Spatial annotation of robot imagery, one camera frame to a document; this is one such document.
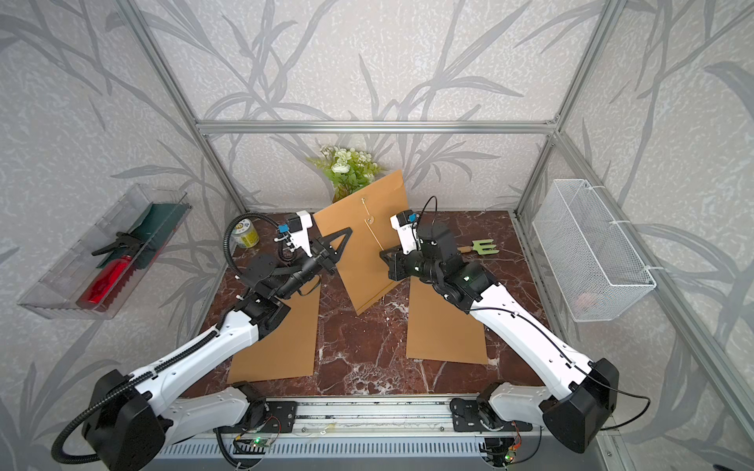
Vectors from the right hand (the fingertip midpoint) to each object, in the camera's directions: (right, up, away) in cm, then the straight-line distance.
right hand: (380, 252), depth 70 cm
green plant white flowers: (-12, +25, +23) cm, 36 cm away
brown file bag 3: (+17, -26, +21) cm, 37 cm away
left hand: (-6, +4, -6) cm, 10 cm away
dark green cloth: (-59, +6, +5) cm, 60 cm away
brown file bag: (-27, -29, +12) cm, 42 cm away
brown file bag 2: (-5, -5, +2) cm, 7 cm away
